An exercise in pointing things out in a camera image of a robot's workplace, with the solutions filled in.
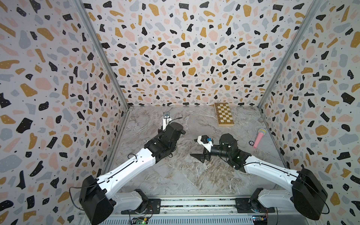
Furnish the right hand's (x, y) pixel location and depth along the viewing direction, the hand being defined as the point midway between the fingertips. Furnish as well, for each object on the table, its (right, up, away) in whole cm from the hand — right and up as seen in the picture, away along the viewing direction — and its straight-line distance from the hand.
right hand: (194, 147), depth 74 cm
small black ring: (+42, -2, +26) cm, 49 cm away
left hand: (-12, +12, +2) cm, 17 cm away
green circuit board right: (+33, -37, -2) cm, 50 cm away
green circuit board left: (-28, -37, -4) cm, 46 cm away
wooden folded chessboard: (+25, +18, +40) cm, 51 cm away
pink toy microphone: (+50, +5, +28) cm, 58 cm away
